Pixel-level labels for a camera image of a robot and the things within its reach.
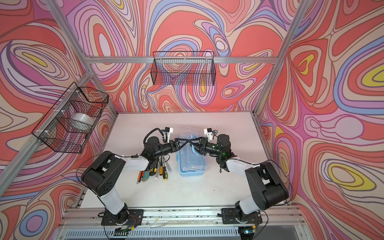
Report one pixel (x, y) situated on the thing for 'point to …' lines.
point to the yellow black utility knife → (153, 171)
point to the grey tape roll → (82, 121)
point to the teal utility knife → (146, 176)
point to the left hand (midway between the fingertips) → (188, 143)
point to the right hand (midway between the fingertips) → (190, 145)
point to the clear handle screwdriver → (168, 167)
